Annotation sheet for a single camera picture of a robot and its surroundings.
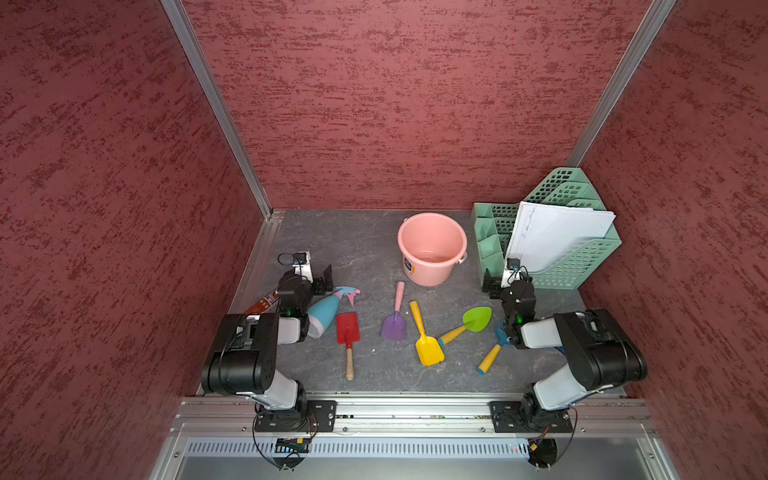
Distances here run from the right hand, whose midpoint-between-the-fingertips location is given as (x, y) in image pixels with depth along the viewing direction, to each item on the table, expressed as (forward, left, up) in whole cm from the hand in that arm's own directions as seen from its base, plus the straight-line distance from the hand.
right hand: (501, 272), depth 94 cm
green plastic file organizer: (+23, -3, -1) cm, 23 cm away
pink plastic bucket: (+15, +21, -4) cm, 26 cm away
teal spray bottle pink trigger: (-13, +56, 0) cm, 58 cm away
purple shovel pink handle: (-15, +35, -6) cm, 39 cm away
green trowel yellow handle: (-12, +10, -8) cm, 17 cm away
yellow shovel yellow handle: (-22, +25, -6) cm, 34 cm away
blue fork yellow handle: (-24, +7, -6) cm, 26 cm away
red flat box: (-7, +77, -3) cm, 77 cm away
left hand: (+1, +60, +2) cm, 60 cm away
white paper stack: (+4, -8, +15) cm, 17 cm away
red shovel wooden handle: (-16, +49, -7) cm, 52 cm away
